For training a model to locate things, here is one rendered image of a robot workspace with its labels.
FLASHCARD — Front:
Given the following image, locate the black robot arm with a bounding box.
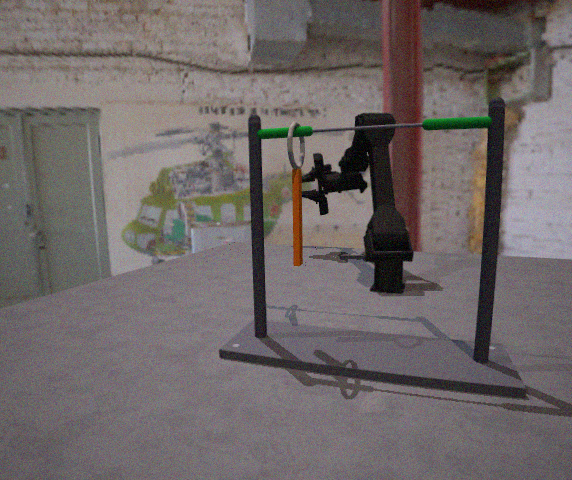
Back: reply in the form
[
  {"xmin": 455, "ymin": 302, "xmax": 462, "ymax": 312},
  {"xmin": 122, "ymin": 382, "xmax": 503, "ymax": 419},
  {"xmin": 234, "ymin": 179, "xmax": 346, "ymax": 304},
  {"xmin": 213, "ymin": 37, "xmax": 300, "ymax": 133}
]
[{"xmin": 339, "ymin": 113, "xmax": 413, "ymax": 294}]

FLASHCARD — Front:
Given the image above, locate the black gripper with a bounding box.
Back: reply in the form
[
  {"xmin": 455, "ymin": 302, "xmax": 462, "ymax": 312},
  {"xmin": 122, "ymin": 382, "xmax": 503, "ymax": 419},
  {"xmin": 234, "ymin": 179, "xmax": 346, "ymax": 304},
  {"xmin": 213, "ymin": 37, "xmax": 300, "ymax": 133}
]
[{"xmin": 302, "ymin": 153, "xmax": 345, "ymax": 215}]

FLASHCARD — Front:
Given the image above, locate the grey loop with orange handle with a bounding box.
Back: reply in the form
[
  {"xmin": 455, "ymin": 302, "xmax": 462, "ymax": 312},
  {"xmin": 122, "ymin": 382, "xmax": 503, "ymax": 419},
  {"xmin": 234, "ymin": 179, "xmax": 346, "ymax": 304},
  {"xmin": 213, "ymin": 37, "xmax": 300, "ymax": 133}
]
[{"xmin": 287, "ymin": 121, "xmax": 305, "ymax": 266}]

